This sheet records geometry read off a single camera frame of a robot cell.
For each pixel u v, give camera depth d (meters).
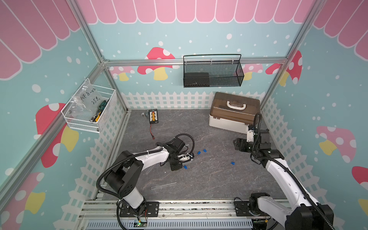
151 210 0.75
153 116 1.13
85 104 0.70
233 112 0.92
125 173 0.46
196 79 0.89
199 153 0.94
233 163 0.91
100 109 0.73
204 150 0.97
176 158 0.77
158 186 0.83
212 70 0.94
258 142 0.63
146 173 0.87
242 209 0.74
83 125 0.65
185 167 0.89
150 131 1.07
